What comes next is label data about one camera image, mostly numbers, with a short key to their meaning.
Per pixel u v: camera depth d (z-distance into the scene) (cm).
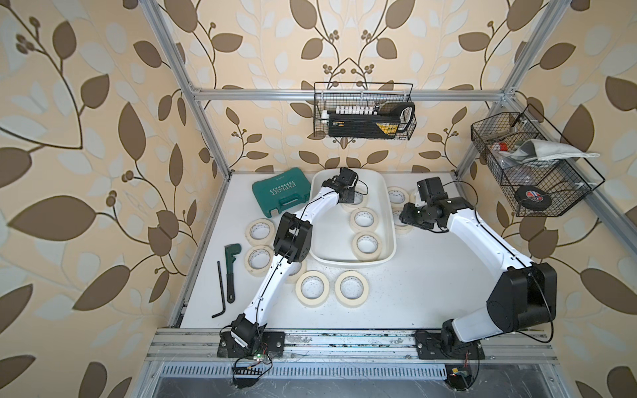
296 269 89
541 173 73
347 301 80
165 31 76
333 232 99
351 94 91
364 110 83
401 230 96
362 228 99
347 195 96
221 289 86
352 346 75
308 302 81
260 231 101
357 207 105
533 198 72
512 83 87
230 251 94
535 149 64
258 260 93
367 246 95
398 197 111
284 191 108
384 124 84
